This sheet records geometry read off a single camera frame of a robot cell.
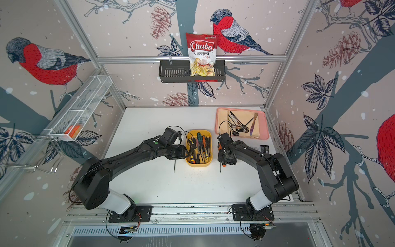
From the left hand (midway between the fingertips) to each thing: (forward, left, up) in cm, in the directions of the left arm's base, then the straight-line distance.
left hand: (190, 152), depth 83 cm
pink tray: (+30, -52, -11) cm, 61 cm away
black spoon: (+19, -28, -8) cm, 35 cm away
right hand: (+1, -19, -10) cm, 22 cm away
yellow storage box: (0, -2, -9) cm, 9 cm away
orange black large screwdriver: (-3, -19, -9) cm, 22 cm away
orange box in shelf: (-1, +50, +22) cm, 55 cm away
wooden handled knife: (+37, -48, -10) cm, 61 cm away
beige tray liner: (+29, -34, -11) cm, 46 cm away
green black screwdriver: (+11, -5, -7) cm, 14 cm away
